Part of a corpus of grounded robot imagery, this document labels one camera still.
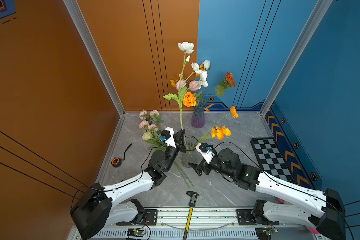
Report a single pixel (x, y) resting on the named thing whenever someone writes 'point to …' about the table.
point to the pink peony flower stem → (193, 86)
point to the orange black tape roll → (116, 162)
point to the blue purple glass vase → (198, 118)
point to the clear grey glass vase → (190, 156)
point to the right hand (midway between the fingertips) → (193, 155)
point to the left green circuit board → (134, 232)
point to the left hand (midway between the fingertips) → (184, 129)
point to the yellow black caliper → (191, 204)
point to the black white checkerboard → (270, 158)
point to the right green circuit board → (264, 233)
